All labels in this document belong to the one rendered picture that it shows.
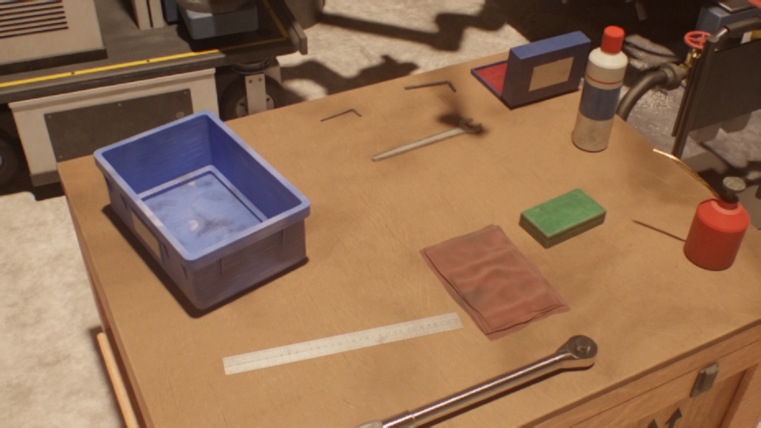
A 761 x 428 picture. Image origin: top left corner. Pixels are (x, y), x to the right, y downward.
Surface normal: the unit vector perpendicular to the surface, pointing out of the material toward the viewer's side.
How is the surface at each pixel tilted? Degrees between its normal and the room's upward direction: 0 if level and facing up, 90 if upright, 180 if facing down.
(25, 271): 0
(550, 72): 95
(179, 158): 90
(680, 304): 0
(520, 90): 95
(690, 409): 90
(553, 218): 0
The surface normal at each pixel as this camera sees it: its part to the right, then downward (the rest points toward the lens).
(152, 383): 0.04, -0.76
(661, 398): 0.47, 0.58
